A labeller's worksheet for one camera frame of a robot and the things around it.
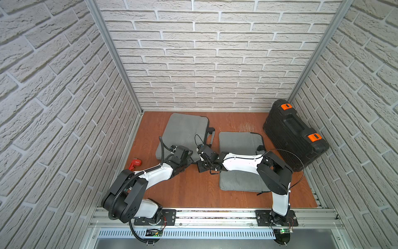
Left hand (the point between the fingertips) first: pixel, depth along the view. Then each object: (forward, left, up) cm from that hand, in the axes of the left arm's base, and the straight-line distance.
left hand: (193, 156), depth 91 cm
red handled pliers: (-2, +35, -3) cm, 35 cm away
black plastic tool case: (+3, -54, +15) cm, 56 cm away
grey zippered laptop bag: (+21, +5, -2) cm, 22 cm away
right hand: (-5, -4, -2) cm, 7 cm away
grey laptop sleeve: (+10, -34, +1) cm, 36 cm away
